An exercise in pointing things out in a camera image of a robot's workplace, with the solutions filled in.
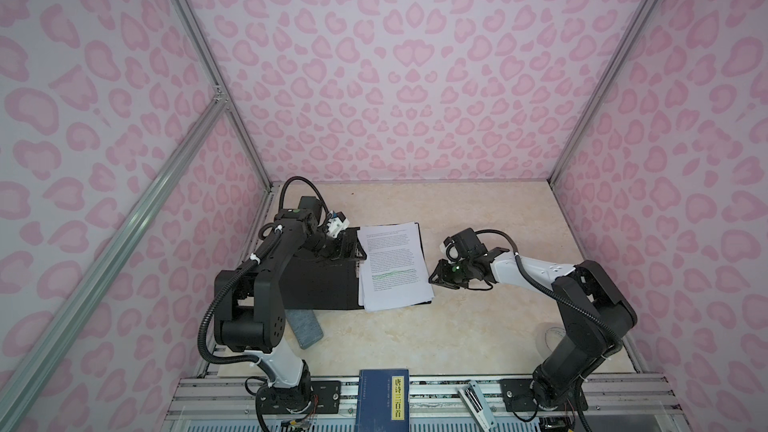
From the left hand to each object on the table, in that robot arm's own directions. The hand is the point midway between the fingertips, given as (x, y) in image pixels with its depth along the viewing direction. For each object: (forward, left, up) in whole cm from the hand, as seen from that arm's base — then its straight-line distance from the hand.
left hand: (353, 254), depth 85 cm
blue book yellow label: (-34, -8, -12) cm, 37 cm away
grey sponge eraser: (-17, +13, -10) cm, 23 cm away
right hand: (-4, -23, -7) cm, 24 cm away
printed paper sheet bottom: (0, -12, -12) cm, 17 cm away
